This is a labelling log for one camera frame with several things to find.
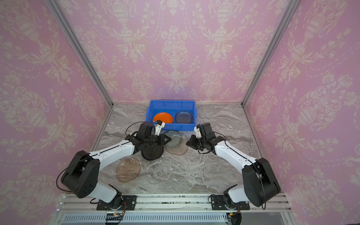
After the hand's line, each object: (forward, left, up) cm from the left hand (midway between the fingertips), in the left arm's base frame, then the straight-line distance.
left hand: (171, 140), depth 85 cm
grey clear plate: (+27, -7, -10) cm, 30 cm away
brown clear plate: (+4, -3, -13) cm, 14 cm away
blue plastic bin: (+37, +2, -9) cm, 38 cm away
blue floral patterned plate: (+8, -3, -9) cm, 12 cm away
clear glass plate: (-15, +8, -13) cm, 22 cm away
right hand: (-1, -9, -1) cm, 9 cm away
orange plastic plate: (+25, +7, -9) cm, 28 cm away
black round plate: (-3, +13, -11) cm, 17 cm away
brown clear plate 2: (-14, +27, -12) cm, 32 cm away
